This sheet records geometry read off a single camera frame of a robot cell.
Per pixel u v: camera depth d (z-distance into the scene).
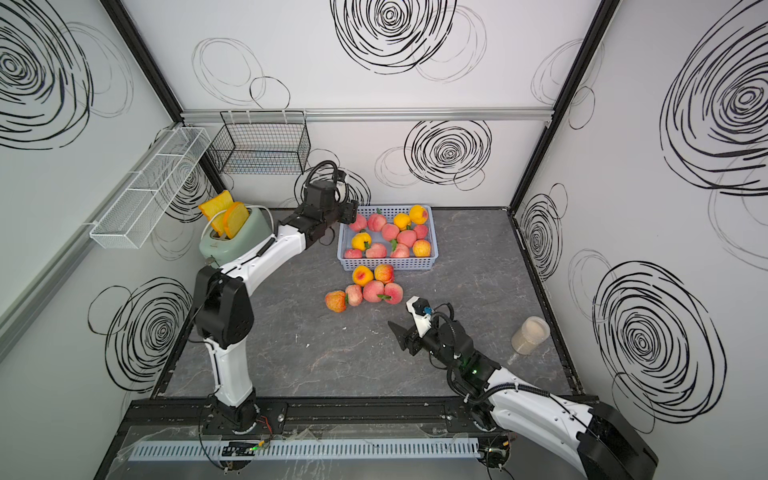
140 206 0.74
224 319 0.50
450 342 0.57
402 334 0.69
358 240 1.05
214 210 0.91
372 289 0.92
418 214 1.08
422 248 1.02
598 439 0.43
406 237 1.05
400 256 0.99
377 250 1.00
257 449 0.69
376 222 1.08
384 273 0.96
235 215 0.90
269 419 0.73
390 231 1.08
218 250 0.90
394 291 0.91
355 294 0.91
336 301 0.89
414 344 0.69
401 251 0.99
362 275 0.94
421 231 1.08
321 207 0.69
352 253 1.00
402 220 1.09
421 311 0.65
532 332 0.79
